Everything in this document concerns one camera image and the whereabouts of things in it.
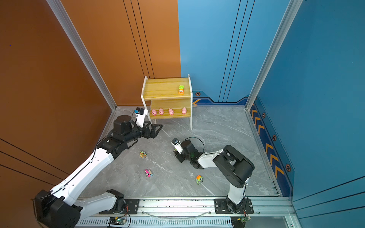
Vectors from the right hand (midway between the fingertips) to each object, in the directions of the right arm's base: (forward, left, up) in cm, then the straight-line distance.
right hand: (175, 150), depth 92 cm
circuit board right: (-38, -34, -4) cm, 51 cm away
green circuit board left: (-37, +29, -3) cm, 47 cm away
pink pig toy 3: (+20, -6, +16) cm, 26 cm away
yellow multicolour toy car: (-3, +21, 0) cm, 21 cm away
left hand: (+2, +8, +25) cm, 27 cm away
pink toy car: (-15, +15, 0) cm, 21 cm away
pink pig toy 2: (+20, +3, +16) cm, 25 cm away
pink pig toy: (+19, +9, +16) cm, 27 cm away
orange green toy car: (-18, -15, -1) cm, 23 cm away
